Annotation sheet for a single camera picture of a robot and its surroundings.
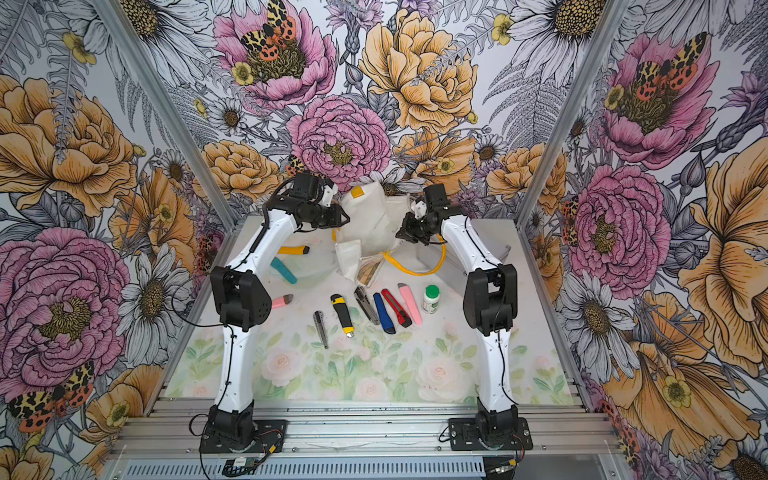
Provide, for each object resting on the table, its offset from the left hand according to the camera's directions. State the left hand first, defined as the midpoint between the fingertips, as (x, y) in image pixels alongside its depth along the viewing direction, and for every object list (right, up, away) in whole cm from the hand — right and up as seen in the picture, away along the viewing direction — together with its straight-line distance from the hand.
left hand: (344, 226), depth 96 cm
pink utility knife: (+21, -25, +3) cm, 33 cm away
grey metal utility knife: (+6, -24, +3) cm, 25 cm away
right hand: (+16, -4, -2) cm, 17 cm away
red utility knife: (+18, -28, 0) cm, 34 cm away
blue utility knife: (+13, -29, 0) cm, 32 cm away
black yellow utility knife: (-1, -25, 0) cm, 26 cm away
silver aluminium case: (+30, -9, -4) cm, 31 cm away
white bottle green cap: (+27, -23, -5) cm, 36 cm away
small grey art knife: (-8, -29, -2) cm, 30 cm away
